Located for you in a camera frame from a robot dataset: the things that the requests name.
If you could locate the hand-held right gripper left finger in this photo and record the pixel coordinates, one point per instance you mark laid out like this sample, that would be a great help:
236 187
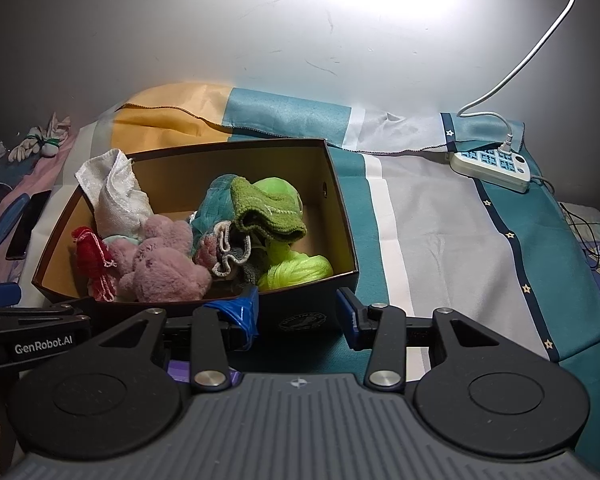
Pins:
245 310

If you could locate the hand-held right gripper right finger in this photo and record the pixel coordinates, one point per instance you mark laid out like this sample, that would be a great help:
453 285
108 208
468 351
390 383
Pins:
345 315

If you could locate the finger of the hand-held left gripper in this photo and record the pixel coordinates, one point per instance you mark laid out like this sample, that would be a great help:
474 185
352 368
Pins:
0 294

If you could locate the brown cardboard box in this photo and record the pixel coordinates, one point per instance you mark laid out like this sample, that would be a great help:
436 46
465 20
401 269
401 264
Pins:
305 310

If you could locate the neon yellow mesh sponge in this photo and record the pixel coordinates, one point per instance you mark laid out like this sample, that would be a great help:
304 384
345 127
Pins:
300 270

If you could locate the pink plush toy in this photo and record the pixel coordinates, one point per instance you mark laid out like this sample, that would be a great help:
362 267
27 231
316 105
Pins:
165 270

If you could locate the red knit item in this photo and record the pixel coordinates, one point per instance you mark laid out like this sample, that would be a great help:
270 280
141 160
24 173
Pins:
87 255

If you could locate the yellow-green cloth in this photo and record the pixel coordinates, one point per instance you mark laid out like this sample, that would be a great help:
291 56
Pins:
265 215

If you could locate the teal mesh bath sponge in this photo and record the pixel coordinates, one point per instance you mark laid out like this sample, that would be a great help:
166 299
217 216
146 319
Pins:
212 205

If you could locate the pale green sock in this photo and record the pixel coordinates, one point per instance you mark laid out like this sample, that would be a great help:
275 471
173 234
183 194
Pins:
117 241

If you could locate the white towel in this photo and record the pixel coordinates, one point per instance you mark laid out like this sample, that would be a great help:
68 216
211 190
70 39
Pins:
115 195

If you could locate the pink printed pillow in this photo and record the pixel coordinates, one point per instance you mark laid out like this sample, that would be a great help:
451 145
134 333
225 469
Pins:
10 220

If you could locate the black smartphone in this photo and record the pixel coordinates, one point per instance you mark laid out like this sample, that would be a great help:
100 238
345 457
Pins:
30 220

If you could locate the purple plastic packet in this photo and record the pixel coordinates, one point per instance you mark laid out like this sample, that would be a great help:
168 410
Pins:
180 370

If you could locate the striped bedsheet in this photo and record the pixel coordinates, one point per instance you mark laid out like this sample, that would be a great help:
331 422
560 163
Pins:
440 240

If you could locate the white gloves bundle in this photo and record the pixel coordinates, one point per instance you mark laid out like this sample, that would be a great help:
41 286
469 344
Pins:
47 145

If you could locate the white power strip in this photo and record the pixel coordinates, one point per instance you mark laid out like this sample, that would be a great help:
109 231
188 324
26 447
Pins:
485 170

